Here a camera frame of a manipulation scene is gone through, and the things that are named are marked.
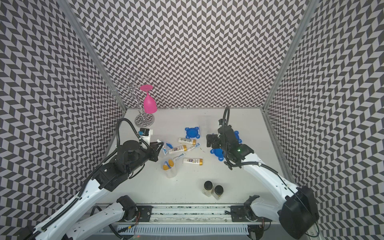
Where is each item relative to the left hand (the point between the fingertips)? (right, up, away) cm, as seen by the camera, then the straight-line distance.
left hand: (161, 145), depth 71 cm
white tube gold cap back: (+14, -2, +27) cm, 31 cm away
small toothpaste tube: (+17, -4, +25) cm, 31 cm away
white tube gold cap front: (+17, -13, +18) cm, 28 cm away
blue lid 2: (+35, +5, -5) cm, 36 cm away
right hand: (+27, +2, +10) cm, 29 cm away
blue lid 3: (+30, -8, +21) cm, 37 cm away
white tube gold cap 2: (+7, -6, +23) cm, 25 cm away
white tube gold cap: (+3, -11, +9) cm, 15 cm away
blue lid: (+13, +3, +34) cm, 37 cm away
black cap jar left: (+23, -22, +1) cm, 31 cm away
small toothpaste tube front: (+6, -10, +20) cm, 23 cm away
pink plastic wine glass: (-13, +22, +20) cm, 33 cm away
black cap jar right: (+27, -23, +1) cm, 36 cm away
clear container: (+2, -13, +8) cm, 15 cm away
